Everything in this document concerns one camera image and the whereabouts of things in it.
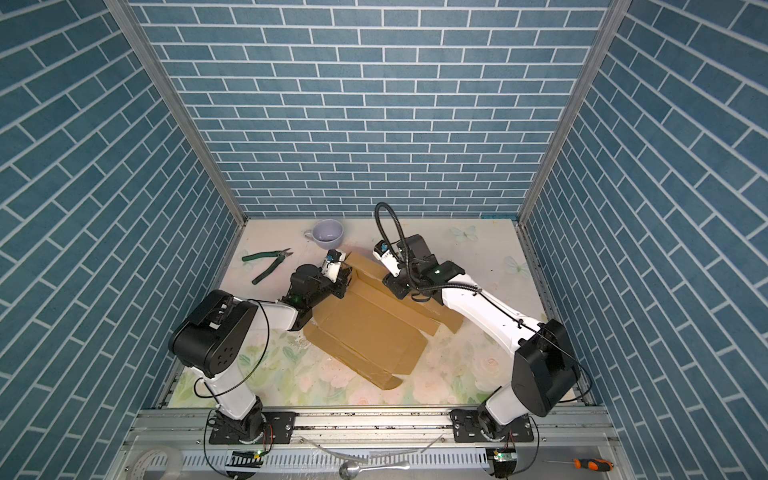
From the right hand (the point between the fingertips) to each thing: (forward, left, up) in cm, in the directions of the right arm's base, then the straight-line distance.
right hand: (388, 271), depth 83 cm
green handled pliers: (+16, +44, -16) cm, 49 cm away
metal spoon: (-44, +5, -16) cm, 47 cm away
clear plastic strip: (-41, -1, -18) cm, 45 cm away
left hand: (+6, +13, -8) cm, 16 cm away
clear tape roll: (-47, +44, -15) cm, 67 cm away
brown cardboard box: (-10, +4, -18) cm, 21 cm away
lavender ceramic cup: (+26, +26, -13) cm, 39 cm away
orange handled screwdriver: (-38, -51, -17) cm, 66 cm away
